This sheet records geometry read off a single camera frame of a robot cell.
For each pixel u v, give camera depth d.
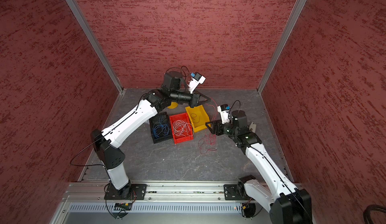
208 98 0.66
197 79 0.61
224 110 0.68
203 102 0.66
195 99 0.60
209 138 0.92
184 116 0.98
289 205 0.37
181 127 0.97
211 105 0.68
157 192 0.76
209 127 0.72
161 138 0.90
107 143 0.44
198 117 1.03
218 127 0.67
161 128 0.95
